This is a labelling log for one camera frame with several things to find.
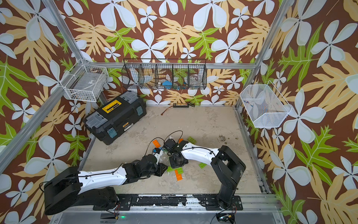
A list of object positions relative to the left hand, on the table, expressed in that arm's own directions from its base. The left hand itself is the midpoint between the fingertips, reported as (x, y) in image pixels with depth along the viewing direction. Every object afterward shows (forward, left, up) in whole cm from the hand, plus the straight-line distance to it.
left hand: (168, 165), depth 82 cm
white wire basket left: (+43, +54, +28) cm, 74 cm away
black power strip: (+55, -7, -4) cm, 55 cm away
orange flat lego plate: (+18, +10, -7) cm, 22 cm away
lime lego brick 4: (+3, -21, -6) cm, 22 cm away
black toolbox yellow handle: (+25, +38, +11) cm, 47 cm away
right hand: (+2, -3, -4) cm, 6 cm away
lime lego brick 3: (-1, -1, -4) cm, 4 cm away
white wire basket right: (+29, -58, +22) cm, 68 cm away
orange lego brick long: (-5, -6, -5) cm, 9 cm away
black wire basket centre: (+51, -1, +29) cm, 59 cm away
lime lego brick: (+21, -15, -5) cm, 26 cm away
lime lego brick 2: (-1, -7, -4) cm, 8 cm away
